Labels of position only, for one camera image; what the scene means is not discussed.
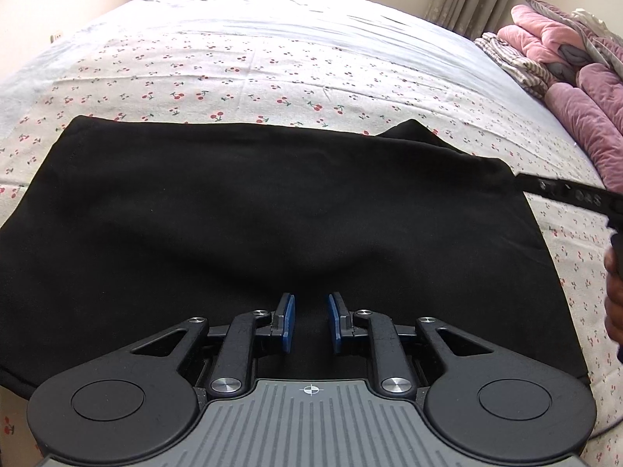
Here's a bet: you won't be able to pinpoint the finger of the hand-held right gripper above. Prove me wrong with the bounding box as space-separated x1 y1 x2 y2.
512 171 538 196

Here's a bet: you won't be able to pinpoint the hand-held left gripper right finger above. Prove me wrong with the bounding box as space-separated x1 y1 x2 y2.
327 292 495 395

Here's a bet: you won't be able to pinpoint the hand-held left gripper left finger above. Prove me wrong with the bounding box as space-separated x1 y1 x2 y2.
129 292 297 395

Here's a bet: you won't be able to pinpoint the black pants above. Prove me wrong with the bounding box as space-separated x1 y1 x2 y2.
0 116 590 397

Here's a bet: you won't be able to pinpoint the person's right hand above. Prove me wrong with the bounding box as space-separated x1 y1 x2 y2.
604 247 623 347

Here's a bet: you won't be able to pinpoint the purple quilt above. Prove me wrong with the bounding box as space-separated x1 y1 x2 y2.
544 61 623 196

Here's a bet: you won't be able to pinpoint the striped folded cloth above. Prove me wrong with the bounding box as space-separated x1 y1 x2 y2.
474 32 556 99

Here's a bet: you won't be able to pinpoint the pink quilt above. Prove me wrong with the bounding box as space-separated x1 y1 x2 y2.
496 4 593 84

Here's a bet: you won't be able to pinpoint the grey white blanket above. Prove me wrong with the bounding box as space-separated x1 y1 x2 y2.
520 0 623 89

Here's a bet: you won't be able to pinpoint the cherry print bed sheet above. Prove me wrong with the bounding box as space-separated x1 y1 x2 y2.
0 0 623 467

